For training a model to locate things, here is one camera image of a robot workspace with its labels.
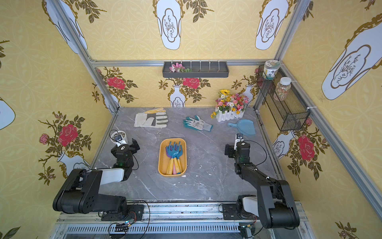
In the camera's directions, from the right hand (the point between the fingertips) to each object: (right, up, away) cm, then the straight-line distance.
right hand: (238, 144), depth 92 cm
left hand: (-72, +1, -2) cm, 72 cm away
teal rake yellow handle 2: (-37, -8, 0) cm, 38 cm away
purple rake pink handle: (-39, -12, -6) cm, 41 cm away
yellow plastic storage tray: (-46, -10, 0) cm, 47 cm away
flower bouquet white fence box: (-4, +24, +9) cm, 26 cm away
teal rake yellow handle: (-42, -12, -6) cm, 44 cm away
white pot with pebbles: (-78, +6, +6) cm, 78 cm away
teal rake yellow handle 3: (-40, -4, 0) cm, 40 cm away
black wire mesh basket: (+25, +18, -11) cm, 33 cm away
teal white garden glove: (-25, +13, +18) cm, 33 cm away
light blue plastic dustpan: (+10, +11, +18) cm, 24 cm away
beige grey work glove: (-61, +16, +21) cm, 67 cm away
